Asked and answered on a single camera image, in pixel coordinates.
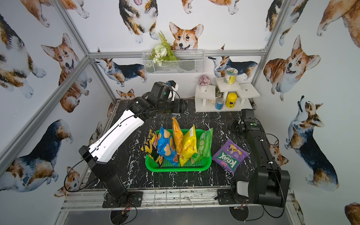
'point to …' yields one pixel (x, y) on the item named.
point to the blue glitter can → (219, 103)
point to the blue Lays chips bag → (165, 146)
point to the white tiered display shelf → (223, 96)
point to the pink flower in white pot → (204, 81)
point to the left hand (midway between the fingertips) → (182, 100)
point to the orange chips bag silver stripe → (177, 135)
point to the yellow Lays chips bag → (189, 146)
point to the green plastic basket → (202, 164)
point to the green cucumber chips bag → (204, 146)
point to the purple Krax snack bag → (230, 156)
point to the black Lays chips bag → (151, 147)
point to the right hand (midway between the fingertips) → (236, 125)
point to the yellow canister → (231, 100)
